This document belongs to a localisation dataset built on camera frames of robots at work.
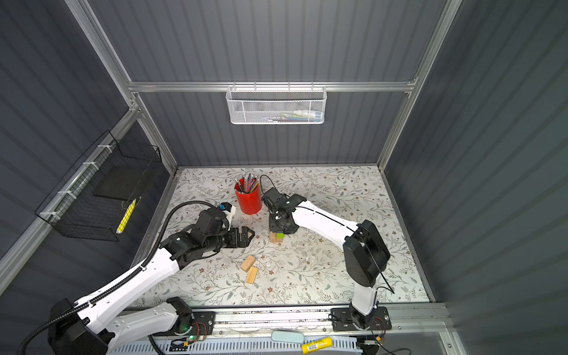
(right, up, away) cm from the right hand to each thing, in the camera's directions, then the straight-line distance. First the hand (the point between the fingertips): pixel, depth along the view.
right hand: (279, 229), depth 86 cm
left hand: (-12, 0, -8) cm, 14 cm away
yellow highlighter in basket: (-47, +7, -18) cm, 51 cm away
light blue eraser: (+4, -31, -17) cm, 35 cm away
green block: (0, -4, +4) cm, 5 cm away
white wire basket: (-2, +59, +26) cm, 64 cm away
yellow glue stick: (+13, -33, -18) cm, 39 cm away
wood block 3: (-10, -17, -3) cm, 20 cm away
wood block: (-3, -4, +5) cm, 7 cm away
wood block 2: (-12, -13, -1) cm, 18 cm away
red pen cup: (-14, +14, +10) cm, 22 cm away
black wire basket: (-60, +12, -14) cm, 63 cm away
